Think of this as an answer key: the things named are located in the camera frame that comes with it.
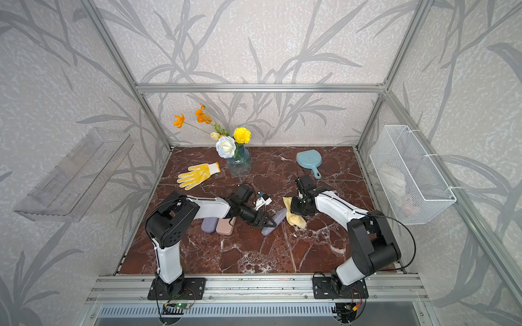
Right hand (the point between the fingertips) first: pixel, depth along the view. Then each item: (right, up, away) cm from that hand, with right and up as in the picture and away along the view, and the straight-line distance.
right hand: (292, 208), depth 91 cm
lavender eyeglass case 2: (-7, -3, -4) cm, 8 cm away
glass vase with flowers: (-26, +20, +14) cm, 36 cm away
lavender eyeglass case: (-36, -6, -6) cm, 37 cm away
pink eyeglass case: (-30, -7, -3) cm, 31 cm away
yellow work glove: (-48, +15, +17) cm, 53 cm away
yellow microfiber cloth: (-1, -3, -6) cm, 7 cm away
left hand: (-10, -7, -5) cm, 13 cm away
